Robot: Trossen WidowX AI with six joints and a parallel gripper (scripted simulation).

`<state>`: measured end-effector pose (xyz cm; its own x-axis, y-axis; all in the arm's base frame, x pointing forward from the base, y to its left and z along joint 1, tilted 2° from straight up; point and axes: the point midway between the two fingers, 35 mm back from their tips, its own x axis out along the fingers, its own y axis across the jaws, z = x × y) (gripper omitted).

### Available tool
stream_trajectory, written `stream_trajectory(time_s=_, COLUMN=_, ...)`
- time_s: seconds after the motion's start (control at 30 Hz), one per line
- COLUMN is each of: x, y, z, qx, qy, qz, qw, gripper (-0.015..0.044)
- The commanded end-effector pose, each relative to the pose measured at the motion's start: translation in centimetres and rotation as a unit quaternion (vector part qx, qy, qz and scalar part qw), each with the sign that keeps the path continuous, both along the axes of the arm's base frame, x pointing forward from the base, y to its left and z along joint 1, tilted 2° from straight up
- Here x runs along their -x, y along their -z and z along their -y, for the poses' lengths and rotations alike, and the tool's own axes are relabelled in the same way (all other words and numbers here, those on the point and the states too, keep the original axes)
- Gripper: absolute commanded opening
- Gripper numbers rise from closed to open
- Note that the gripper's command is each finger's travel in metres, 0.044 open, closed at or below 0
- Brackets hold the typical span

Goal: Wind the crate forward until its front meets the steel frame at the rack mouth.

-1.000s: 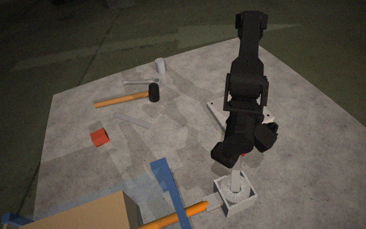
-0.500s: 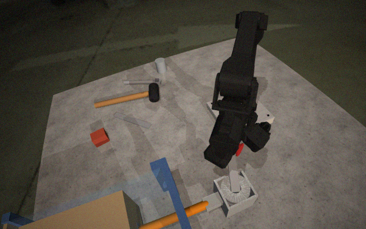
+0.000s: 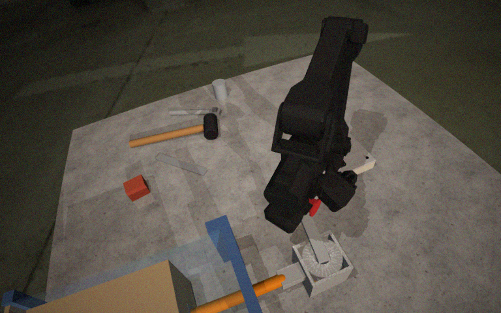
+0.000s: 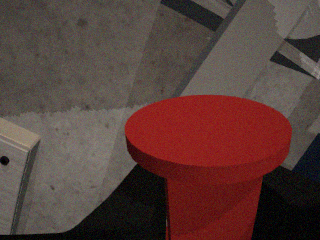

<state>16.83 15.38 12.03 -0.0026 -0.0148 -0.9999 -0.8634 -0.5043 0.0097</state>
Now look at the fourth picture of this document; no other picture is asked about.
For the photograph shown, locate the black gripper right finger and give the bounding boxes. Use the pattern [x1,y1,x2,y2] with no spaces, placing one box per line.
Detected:
[251,165,320,240]

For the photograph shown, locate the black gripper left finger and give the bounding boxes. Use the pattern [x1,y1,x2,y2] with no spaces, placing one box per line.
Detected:
[0,164,167,240]

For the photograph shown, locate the blue flat bar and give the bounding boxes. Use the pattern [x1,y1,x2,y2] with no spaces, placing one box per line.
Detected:
[291,133,320,183]

